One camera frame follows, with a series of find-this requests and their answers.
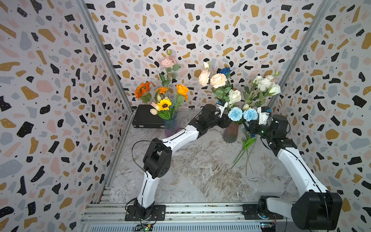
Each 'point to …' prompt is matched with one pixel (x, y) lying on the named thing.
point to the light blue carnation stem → (250, 153)
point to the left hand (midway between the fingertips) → (234, 117)
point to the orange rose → (182, 90)
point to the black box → (143, 118)
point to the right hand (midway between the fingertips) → (246, 120)
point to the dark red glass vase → (230, 135)
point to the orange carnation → (162, 90)
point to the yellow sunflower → (164, 104)
